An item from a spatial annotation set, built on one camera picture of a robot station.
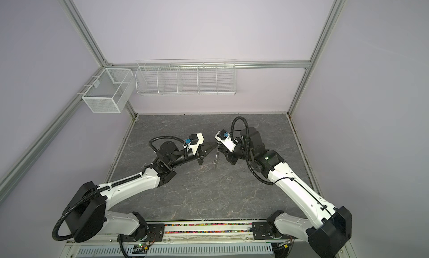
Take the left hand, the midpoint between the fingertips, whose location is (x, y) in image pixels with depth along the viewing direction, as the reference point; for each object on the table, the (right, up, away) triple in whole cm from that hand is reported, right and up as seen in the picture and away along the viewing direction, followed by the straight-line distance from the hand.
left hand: (217, 146), depth 68 cm
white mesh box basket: (-65, +30, +31) cm, 78 cm away
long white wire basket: (-19, +38, +31) cm, 53 cm away
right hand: (+2, -1, +5) cm, 5 cm away
